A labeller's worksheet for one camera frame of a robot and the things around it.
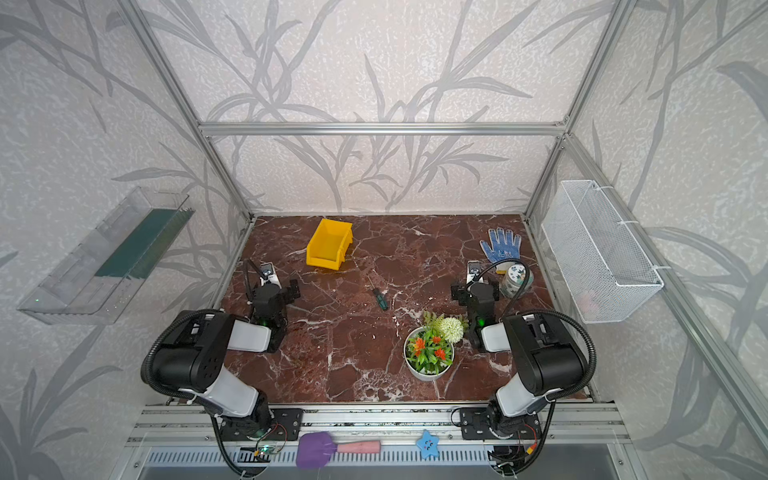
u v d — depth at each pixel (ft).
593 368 1.44
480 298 2.33
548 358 1.50
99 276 2.12
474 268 2.64
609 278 1.99
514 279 3.02
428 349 2.27
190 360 1.50
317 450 2.33
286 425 2.41
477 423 2.42
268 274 2.60
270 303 2.34
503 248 3.62
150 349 1.50
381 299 3.12
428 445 2.29
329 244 3.47
